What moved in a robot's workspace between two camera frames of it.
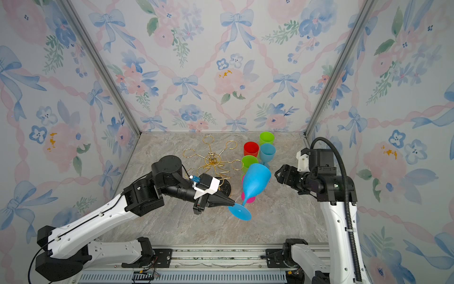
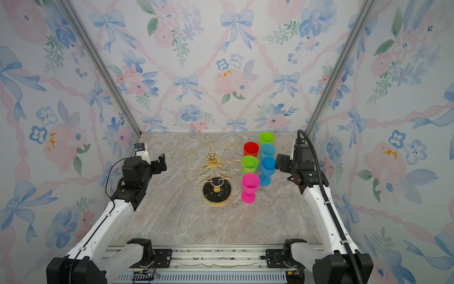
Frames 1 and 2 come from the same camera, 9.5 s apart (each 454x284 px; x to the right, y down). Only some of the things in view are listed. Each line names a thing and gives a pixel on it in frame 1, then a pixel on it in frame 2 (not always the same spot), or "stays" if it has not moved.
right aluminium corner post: [328, 93] stays
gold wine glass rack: [212, 163] stays
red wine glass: [250, 148] stays
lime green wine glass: [266, 137] stays
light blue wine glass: [267, 152] stays
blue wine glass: [255, 180] -> [268, 168]
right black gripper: [289, 172] -> [284, 166]
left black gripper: [219, 199] -> [158, 168]
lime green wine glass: [246, 161] stays
